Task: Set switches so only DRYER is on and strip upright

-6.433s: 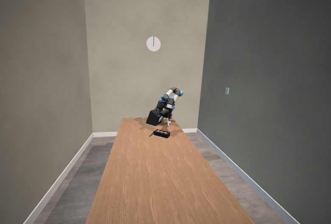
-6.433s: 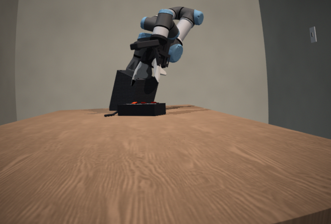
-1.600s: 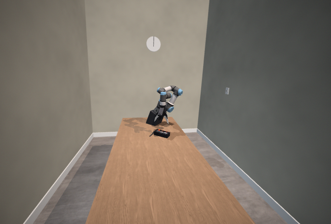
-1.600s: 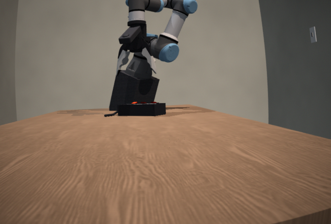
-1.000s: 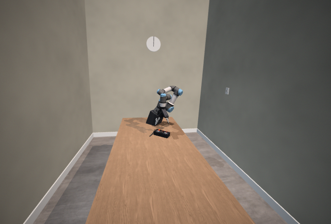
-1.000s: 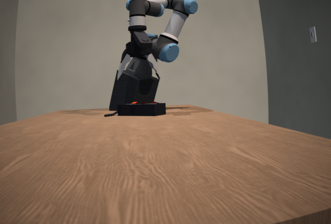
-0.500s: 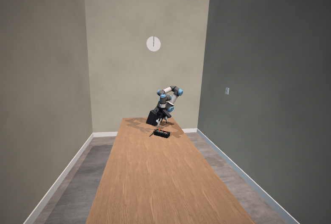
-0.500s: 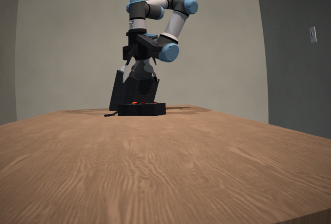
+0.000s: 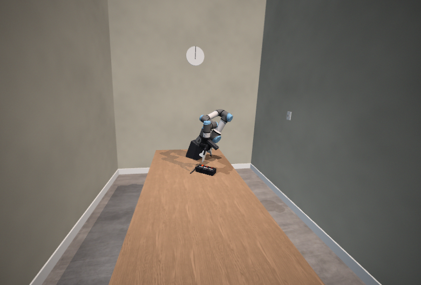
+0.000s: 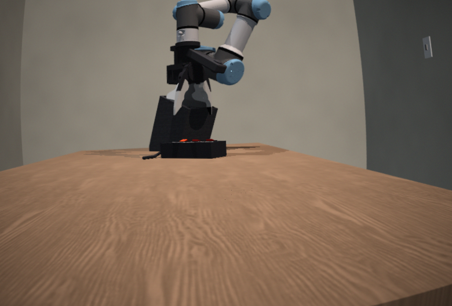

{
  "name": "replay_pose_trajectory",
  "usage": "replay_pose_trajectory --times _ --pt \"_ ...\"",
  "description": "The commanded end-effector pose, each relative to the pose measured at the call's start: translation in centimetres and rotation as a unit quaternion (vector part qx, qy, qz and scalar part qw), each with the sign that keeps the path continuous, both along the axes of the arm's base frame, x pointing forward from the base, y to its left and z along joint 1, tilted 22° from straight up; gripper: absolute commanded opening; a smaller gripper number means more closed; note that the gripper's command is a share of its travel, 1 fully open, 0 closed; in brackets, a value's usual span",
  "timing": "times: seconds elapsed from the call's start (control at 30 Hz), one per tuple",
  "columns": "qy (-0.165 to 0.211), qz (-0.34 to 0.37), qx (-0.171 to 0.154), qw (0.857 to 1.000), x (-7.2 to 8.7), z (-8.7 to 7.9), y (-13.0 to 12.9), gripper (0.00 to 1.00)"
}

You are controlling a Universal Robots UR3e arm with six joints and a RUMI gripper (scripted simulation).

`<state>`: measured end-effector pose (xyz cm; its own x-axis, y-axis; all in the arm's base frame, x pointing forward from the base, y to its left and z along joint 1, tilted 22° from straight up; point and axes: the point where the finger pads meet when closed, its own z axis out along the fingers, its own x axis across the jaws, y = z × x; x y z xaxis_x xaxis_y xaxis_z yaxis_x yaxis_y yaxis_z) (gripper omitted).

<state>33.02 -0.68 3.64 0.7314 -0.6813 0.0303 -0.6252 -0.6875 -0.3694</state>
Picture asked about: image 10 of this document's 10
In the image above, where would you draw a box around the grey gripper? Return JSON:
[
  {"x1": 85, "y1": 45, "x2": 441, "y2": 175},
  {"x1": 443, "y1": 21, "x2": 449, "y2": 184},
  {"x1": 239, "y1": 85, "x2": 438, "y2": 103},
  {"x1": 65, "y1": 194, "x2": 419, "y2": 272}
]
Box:
[{"x1": 166, "y1": 41, "x2": 212, "y2": 116}]

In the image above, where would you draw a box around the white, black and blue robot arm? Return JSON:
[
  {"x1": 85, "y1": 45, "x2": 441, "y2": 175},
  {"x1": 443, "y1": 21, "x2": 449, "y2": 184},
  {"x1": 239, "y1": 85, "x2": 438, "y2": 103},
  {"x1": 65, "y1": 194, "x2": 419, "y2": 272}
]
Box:
[{"x1": 173, "y1": 0, "x2": 271, "y2": 108}]

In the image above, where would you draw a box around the black power strip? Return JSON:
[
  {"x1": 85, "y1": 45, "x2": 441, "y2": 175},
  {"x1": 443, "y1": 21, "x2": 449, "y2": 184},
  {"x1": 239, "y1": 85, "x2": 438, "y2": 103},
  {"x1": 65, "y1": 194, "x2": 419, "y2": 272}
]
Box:
[{"x1": 142, "y1": 139, "x2": 226, "y2": 159}]

